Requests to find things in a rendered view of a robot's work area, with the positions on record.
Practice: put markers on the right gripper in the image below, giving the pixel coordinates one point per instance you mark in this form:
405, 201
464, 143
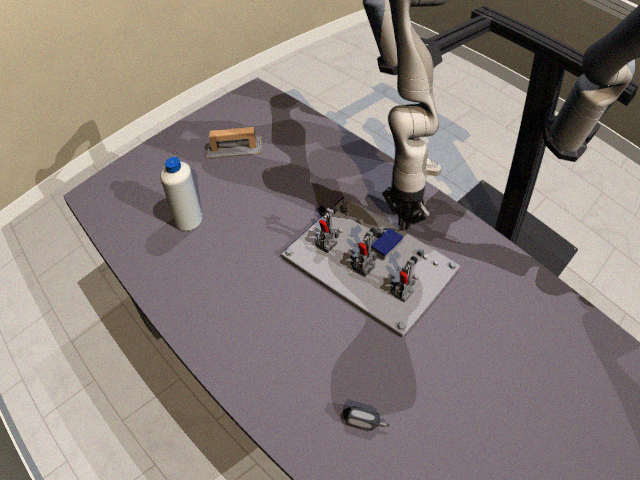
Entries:
413, 202

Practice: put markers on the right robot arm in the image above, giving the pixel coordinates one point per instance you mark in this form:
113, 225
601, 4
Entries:
414, 83

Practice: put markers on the white bottle with blue cap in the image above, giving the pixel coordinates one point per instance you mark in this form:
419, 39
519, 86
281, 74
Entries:
181, 195

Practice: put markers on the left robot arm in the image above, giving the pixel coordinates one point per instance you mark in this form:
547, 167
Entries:
604, 64

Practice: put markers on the toggle clamp with red handle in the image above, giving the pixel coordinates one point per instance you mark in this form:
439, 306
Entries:
405, 291
326, 240
364, 265

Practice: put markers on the blue flat rectangular block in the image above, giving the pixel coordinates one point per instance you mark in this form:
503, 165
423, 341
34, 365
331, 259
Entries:
387, 243

